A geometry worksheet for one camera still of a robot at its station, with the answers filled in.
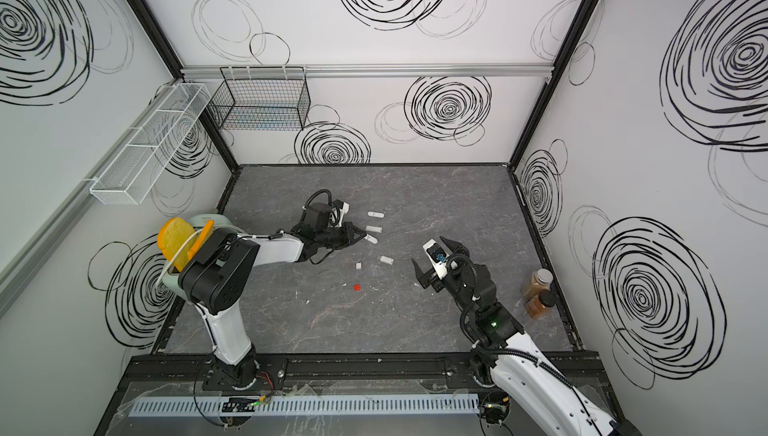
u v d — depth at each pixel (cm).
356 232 87
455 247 71
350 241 84
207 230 75
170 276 74
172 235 75
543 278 79
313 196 78
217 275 50
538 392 49
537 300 78
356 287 89
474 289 55
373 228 102
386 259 94
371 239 94
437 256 63
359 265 93
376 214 105
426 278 68
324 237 81
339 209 86
